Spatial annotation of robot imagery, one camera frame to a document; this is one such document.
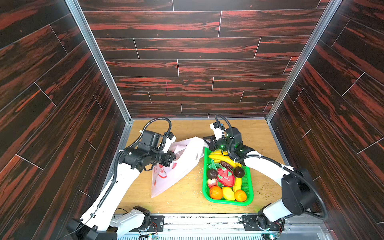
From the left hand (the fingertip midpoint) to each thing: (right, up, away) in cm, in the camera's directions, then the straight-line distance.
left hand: (175, 156), depth 72 cm
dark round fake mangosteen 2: (+34, -11, +11) cm, 37 cm away
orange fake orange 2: (+33, -21, +3) cm, 39 cm away
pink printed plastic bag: (+7, +3, -6) cm, 9 cm away
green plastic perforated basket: (+37, -16, +7) cm, 41 cm away
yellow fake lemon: (+28, -21, +7) cm, 35 cm away
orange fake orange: (+21, -20, +5) cm, 29 cm away
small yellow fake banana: (+34, -17, +11) cm, 40 cm away
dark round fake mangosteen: (+19, -11, +8) cm, 23 cm away
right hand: (+16, +10, +12) cm, 22 cm away
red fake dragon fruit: (+27, -13, +8) cm, 31 cm away
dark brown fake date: (+28, -7, +14) cm, 33 cm away
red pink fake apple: (+20, -16, +11) cm, 28 cm away
